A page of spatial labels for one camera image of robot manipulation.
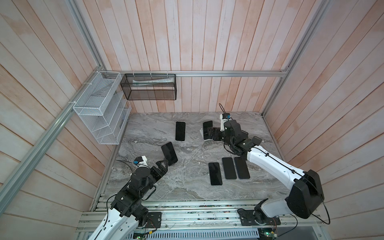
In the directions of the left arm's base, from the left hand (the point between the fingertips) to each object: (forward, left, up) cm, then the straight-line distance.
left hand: (164, 168), depth 75 cm
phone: (+31, -7, -8) cm, 33 cm away
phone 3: (+6, -38, -15) cm, 41 cm away
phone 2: (+3, -29, -15) cm, 32 cm away
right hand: (+20, -26, +7) cm, 34 cm away
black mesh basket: (+57, +16, +9) cm, 60 cm away
